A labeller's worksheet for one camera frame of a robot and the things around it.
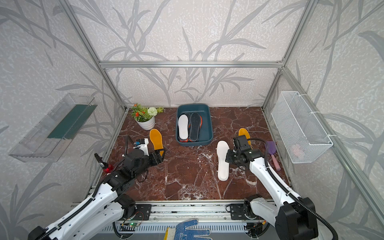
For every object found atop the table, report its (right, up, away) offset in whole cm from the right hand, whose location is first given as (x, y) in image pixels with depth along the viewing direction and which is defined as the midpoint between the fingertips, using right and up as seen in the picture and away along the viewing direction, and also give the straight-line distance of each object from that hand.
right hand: (227, 156), depth 84 cm
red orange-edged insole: (-24, +7, +15) cm, 29 cm away
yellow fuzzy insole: (-46, +8, +18) cm, 50 cm away
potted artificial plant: (-53, +23, +15) cm, 59 cm away
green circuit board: (-48, -29, -13) cm, 57 cm away
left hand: (-35, +4, -6) cm, 36 cm away
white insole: (-28, +19, +21) cm, 40 cm away
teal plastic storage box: (-12, +10, +19) cm, 25 cm away
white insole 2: (-3, -5, -2) cm, 6 cm away
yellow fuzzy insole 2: (+15, +13, +22) cm, 29 cm away
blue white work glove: (-24, -31, -16) cm, 43 cm away
